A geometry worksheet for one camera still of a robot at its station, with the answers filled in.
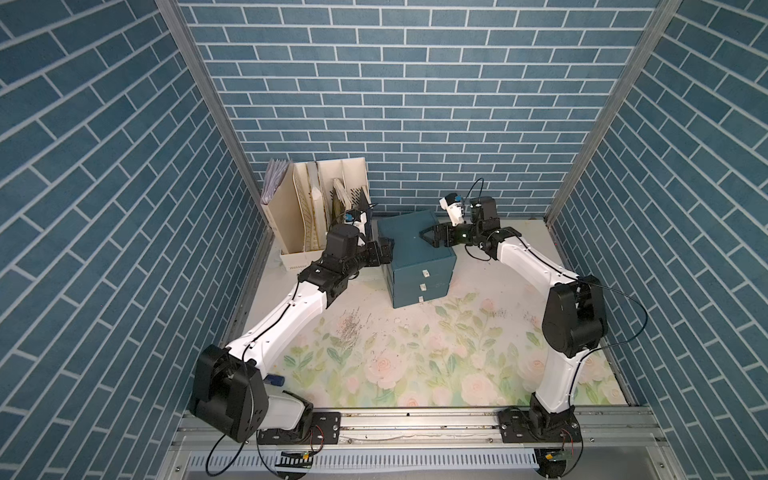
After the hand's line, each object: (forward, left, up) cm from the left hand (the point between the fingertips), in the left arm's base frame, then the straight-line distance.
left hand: (389, 243), depth 80 cm
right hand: (+9, -13, -5) cm, 17 cm away
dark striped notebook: (+36, +13, -16) cm, 42 cm away
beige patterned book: (+21, +16, -4) cm, 27 cm away
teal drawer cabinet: (-5, -8, -7) cm, 12 cm away
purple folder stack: (+24, +36, +4) cm, 44 cm away
